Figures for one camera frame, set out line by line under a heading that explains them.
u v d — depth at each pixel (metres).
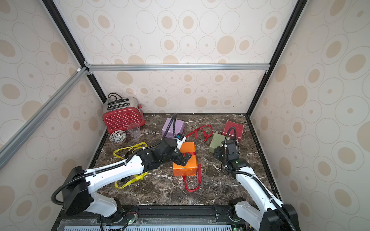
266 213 0.40
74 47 0.81
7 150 0.51
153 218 0.73
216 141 0.99
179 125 1.13
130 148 0.98
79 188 0.40
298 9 0.69
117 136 1.03
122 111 0.99
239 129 1.03
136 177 0.85
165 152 0.59
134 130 1.06
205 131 1.09
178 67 0.92
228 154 0.62
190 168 0.80
